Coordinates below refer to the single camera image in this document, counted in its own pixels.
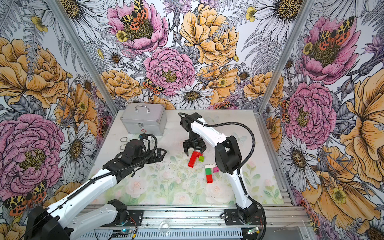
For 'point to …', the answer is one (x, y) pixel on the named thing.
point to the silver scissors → (125, 140)
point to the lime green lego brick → (201, 158)
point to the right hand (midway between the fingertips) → (195, 155)
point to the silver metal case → (144, 118)
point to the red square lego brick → (192, 161)
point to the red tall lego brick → (209, 179)
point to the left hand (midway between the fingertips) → (158, 157)
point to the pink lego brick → (216, 170)
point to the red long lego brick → (195, 154)
